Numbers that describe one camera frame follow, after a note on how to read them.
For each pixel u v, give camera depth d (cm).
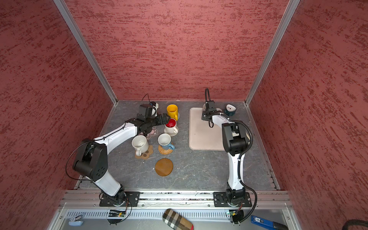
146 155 90
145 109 70
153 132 101
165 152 92
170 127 95
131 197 74
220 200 74
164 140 90
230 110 110
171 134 97
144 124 69
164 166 86
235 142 57
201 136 98
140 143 92
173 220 66
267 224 64
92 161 46
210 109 85
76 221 67
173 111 101
